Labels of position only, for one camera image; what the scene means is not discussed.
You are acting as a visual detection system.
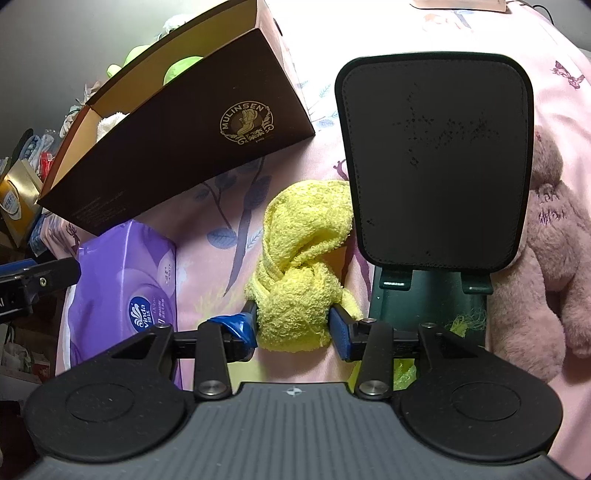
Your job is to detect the blue patterned cloth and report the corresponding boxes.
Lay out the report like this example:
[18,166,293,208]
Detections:
[28,215,58,257]

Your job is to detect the dark oval insole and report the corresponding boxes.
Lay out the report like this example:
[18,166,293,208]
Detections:
[9,128,35,158]

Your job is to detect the pink printed bedsheet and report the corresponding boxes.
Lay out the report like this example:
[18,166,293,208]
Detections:
[39,0,591,472]

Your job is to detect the white power strip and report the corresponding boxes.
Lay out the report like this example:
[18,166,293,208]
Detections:
[411,0,509,14]

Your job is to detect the purple tissue pack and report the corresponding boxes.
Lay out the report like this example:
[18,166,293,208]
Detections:
[55,219,178,388]

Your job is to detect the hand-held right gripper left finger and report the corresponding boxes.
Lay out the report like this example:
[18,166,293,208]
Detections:
[110,300,257,401]

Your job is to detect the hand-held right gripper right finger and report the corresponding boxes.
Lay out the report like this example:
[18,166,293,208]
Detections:
[329,304,495,400]

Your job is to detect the white panda plush toy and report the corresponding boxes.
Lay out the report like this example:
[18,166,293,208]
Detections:
[157,15,188,38]

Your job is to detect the brown cardboard box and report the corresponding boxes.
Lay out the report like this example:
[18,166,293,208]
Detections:
[36,0,317,237]

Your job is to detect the yellow knotted towel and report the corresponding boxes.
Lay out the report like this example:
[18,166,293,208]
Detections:
[244,179,365,354]

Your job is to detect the clear plastic bag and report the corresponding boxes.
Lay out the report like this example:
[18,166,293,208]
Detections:
[21,134,56,160]

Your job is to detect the black phone stand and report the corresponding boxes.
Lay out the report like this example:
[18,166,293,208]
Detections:
[335,52,535,352]

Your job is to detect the white fluffy cloth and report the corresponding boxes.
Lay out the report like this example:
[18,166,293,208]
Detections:
[95,111,130,143]

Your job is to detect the yellow-green mesh bath sponge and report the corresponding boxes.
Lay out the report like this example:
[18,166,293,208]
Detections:
[346,307,488,392]

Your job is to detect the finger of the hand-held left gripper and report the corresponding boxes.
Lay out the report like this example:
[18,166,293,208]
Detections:
[0,257,82,324]

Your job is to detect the white glove bundle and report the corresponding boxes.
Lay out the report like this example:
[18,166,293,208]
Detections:
[59,80,100,137]

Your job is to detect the pink teddy bear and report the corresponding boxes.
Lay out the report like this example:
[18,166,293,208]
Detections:
[489,127,591,381]

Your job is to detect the small green plush toy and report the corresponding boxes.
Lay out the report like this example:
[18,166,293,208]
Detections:
[107,45,148,77]

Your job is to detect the large green plush toy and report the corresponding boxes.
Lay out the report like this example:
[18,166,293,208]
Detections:
[163,55,205,87]

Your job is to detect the gold gift bag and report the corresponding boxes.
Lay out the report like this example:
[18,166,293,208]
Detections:
[0,159,44,250]

